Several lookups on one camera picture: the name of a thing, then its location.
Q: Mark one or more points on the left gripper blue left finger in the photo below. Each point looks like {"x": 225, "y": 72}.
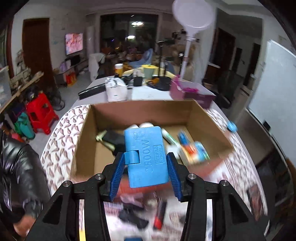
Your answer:
{"x": 118, "y": 167}

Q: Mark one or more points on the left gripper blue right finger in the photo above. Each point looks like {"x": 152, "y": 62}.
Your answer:
{"x": 173, "y": 167}

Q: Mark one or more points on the blue plastic adapter box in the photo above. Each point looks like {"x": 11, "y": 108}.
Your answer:
{"x": 145, "y": 157}

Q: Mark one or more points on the white green glue stick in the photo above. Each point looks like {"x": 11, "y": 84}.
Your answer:
{"x": 169, "y": 138}

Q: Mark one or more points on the pink hair clip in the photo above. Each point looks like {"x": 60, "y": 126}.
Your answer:
{"x": 134, "y": 199}

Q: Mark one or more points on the red black lighter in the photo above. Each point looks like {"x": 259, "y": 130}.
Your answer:
{"x": 159, "y": 218}

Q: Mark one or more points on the colourful tissue pack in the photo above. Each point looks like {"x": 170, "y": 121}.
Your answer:
{"x": 191, "y": 152}

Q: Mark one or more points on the black toy car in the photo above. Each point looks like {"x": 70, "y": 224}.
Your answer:
{"x": 128, "y": 216}

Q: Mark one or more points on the brown cardboard box red print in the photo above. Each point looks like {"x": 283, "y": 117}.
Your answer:
{"x": 142, "y": 123}

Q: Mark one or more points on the blue lid toothpick jar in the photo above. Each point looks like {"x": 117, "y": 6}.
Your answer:
{"x": 231, "y": 127}

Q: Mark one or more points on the purple gift box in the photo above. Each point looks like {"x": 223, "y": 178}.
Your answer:
{"x": 182, "y": 90}

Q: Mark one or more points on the white tissue bag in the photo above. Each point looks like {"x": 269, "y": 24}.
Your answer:
{"x": 116, "y": 89}

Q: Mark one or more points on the person in black jacket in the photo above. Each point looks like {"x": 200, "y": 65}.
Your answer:
{"x": 24, "y": 189}

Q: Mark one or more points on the red plastic stool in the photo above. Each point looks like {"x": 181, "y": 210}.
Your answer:
{"x": 41, "y": 114}

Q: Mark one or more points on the wall television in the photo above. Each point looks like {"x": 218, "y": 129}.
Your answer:
{"x": 73, "y": 43}

